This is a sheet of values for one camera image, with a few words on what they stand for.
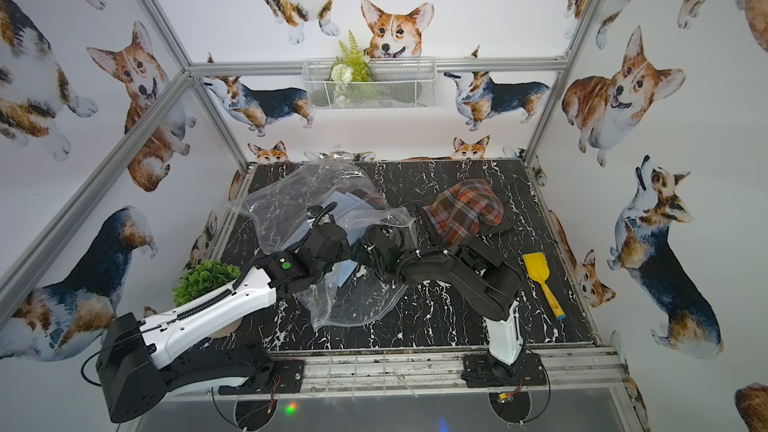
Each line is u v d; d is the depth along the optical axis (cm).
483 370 73
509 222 101
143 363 39
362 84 85
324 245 58
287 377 73
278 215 107
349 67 82
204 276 73
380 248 72
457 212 95
